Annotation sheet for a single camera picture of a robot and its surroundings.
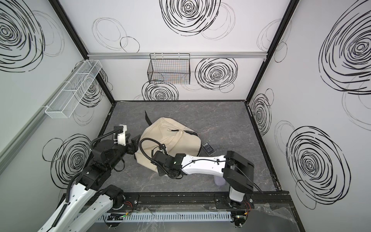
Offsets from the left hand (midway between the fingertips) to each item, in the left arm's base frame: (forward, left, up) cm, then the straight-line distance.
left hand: (135, 135), depth 72 cm
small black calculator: (+5, -40, -22) cm, 46 cm away
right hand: (-10, -12, -17) cm, 24 cm away
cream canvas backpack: (+9, -18, -18) cm, 27 cm away
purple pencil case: (-15, -45, -21) cm, 52 cm away
